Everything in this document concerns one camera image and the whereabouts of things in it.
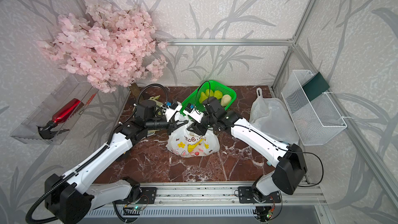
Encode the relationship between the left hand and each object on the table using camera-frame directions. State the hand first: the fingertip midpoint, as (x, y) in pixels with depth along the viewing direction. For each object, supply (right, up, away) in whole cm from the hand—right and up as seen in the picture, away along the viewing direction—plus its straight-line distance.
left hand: (186, 122), depth 71 cm
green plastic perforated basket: (0, +12, +35) cm, 37 cm away
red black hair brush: (-53, -1, -12) cm, 54 cm away
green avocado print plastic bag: (-24, +11, +28) cm, 38 cm away
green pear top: (+16, +14, +37) cm, 43 cm away
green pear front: (+9, +17, +41) cm, 45 cm away
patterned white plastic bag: (-2, -11, +3) cm, 11 cm away
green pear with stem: (+6, +12, +37) cm, 39 cm away
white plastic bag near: (+51, 0, +27) cm, 58 cm away
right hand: (+1, -1, +4) cm, 5 cm away
